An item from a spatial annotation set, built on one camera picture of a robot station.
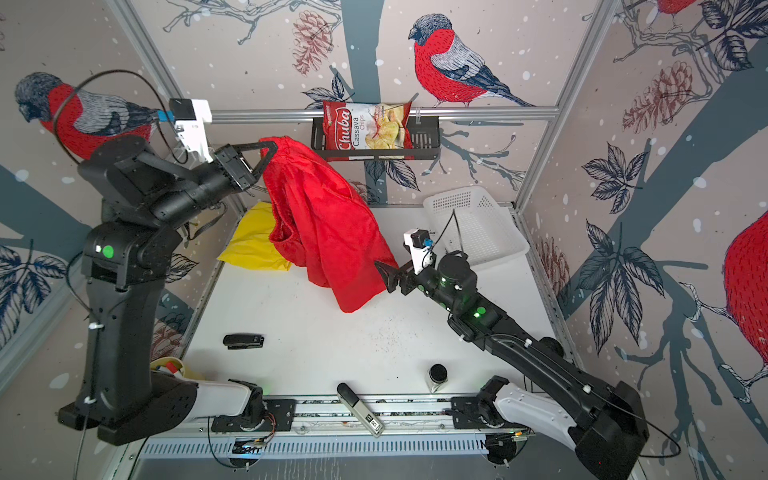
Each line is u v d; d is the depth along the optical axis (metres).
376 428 0.69
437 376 0.72
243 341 0.87
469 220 1.18
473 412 0.73
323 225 0.63
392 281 0.62
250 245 1.06
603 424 0.38
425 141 0.95
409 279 0.60
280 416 0.73
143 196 0.35
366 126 0.88
